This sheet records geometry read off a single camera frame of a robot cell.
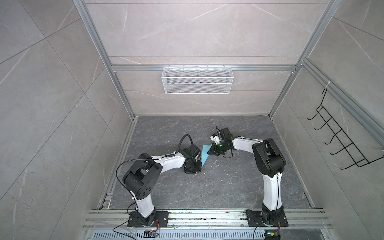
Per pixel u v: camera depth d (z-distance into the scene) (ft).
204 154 3.19
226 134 2.75
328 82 2.29
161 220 2.40
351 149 2.05
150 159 1.68
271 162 1.82
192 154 2.40
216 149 2.95
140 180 1.53
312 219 2.45
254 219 2.39
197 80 3.30
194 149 2.45
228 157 2.85
